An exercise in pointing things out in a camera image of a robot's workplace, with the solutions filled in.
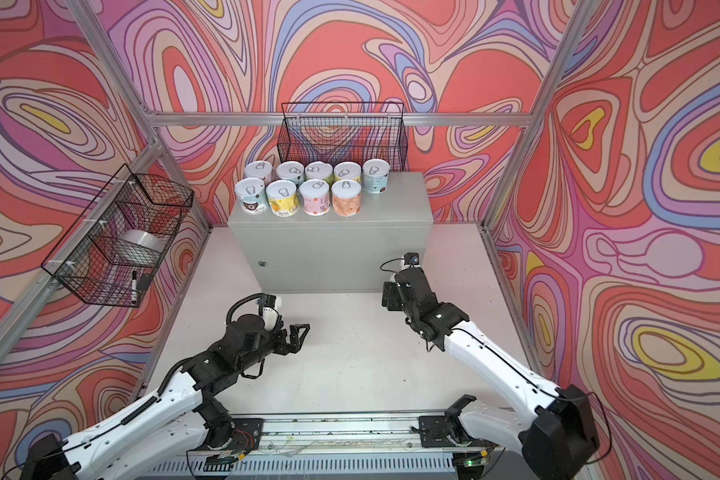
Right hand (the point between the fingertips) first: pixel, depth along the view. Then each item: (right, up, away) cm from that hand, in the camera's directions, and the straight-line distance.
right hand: (399, 292), depth 81 cm
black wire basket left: (-70, +11, -10) cm, 72 cm away
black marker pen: (-66, +2, -10) cm, 67 cm away
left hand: (-27, -8, -2) cm, 28 cm away
